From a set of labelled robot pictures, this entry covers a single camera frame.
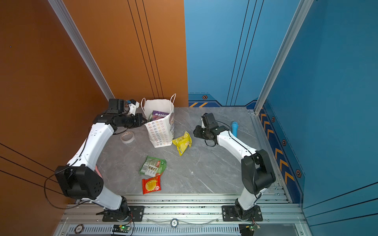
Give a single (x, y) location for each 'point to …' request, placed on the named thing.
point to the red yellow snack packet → (151, 184)
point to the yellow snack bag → (182, 142)
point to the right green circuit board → (248, 229)
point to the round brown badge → (78, 228)
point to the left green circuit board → (121, 228)
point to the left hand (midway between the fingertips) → (147, 119)
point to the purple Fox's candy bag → (157, 115)
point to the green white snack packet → (152, 166)
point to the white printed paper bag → (161, 130)
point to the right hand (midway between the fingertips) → (194, 132)
